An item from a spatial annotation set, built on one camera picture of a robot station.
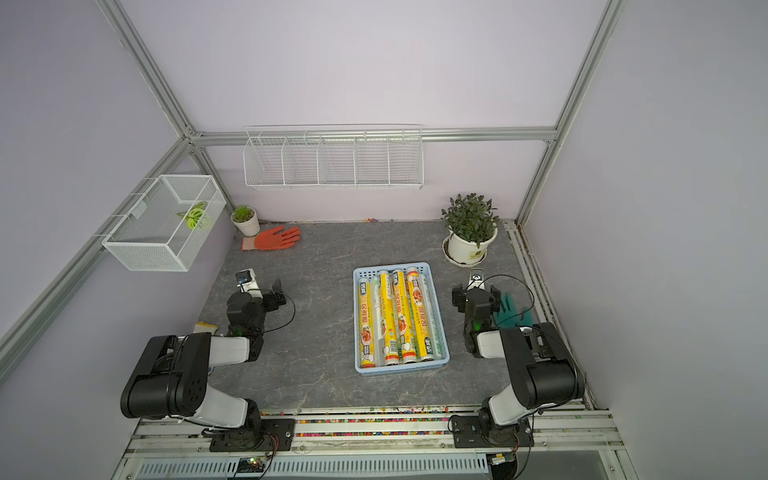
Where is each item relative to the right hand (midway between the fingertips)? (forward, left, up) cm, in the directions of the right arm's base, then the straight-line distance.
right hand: (477, 284), depth 94 cm
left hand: (-1, +66, +2) cm, 66 cm away
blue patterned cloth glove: (-11, +86, -6) cm, 87 cm away
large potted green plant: (+16, +1, +10) cm, 19 cm away
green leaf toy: (+9, +82, +23) cm, 85 cm away
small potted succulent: (+29, +83, 0) cm, 88 cm away
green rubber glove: (-9, -10, -6) cm, 14 cm away
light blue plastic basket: (+5, +35, 0) cm, 36 cm away
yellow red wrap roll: (-13, +35, -3) cm, 37 cm away
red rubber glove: (+26, +76, -8) cm, 81 cm away
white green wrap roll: (-11, +14, -2) cm, 18 cm away
